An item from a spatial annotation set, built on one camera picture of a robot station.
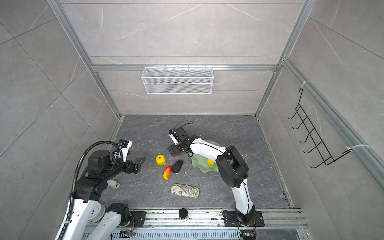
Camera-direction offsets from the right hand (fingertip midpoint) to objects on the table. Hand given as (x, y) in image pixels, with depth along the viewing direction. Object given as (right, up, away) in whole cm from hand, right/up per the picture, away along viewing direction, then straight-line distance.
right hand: (176, 145), depth 93 cm
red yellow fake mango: (-5, -16, -6) cm, 17 cm away
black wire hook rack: (+67, +2, -29) cm, 73 cm away
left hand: (-17, 0, -22) cm, 28 cm away
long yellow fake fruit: (+21, -10, -3) cm, 24 cm away
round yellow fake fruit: (-9, -8, -4) cm, 13 cm away
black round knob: (+6, -29, -25) cm, 39 cm away
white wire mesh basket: (+13, +44, +7) cm, 46 cm away
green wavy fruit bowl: (+16, -11, -1) cm, 20 cm away
